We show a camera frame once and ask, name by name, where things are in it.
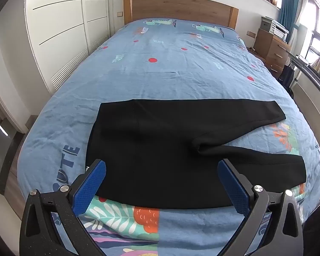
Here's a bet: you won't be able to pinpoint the black pants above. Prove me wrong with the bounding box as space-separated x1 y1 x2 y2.
85 99 306 209

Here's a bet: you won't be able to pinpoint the wooden headboard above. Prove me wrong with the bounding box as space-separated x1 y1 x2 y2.
123 0 239 29

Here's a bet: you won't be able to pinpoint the black bag on floor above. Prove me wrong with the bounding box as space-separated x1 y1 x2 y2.
278 65 294 88

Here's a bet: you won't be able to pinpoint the white printer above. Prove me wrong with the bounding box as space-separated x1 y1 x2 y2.
260 16 289 42

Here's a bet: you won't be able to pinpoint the teal curtain right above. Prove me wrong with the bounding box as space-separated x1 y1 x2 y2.
278 0 300 42

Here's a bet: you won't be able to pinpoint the metal rail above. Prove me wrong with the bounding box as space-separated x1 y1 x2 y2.
287 52 320 91

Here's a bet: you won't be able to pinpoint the wooden dresser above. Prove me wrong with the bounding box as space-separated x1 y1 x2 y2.
253 28 291 79

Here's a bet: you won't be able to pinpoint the white wardrobe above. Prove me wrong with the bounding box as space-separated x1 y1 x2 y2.
25 0 110 94

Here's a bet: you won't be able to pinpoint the blue patterned bed sheet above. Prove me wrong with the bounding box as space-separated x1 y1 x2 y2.
18 19 320 255

